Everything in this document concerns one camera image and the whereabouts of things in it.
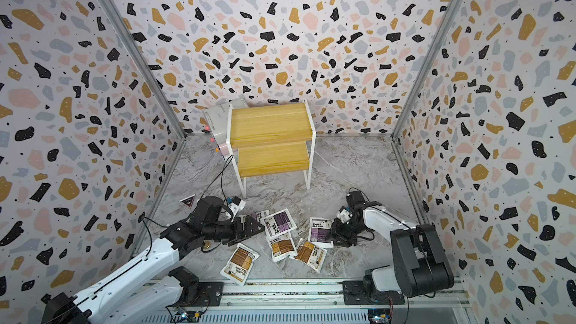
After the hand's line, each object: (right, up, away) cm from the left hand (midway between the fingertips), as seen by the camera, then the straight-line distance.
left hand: (259, 232), depth 74 cm
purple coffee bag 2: (+5, -1, +15) cm, 16 cm away
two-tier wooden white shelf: (+4, +31, +1) cm, 31 cm away
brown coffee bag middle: (+7, -8, +7) cm, 13 cm away
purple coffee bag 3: (+21, -4, +13) cm, 25 cm away
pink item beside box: (-20, +28, +24) cm, 42 cm away
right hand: (+25, -6, +11) cm, 28 cm away
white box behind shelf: (-23, +42, +23) cm, 53 cm away
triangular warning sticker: (-35, +6, +23) cm, 42 cm away
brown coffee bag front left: (-8, -12, +4) cm, 15 cm away
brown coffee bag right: (+17, -10, +6) cm, 20 cm away
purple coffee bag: (-3, +1, +18) cm, 18 cm away
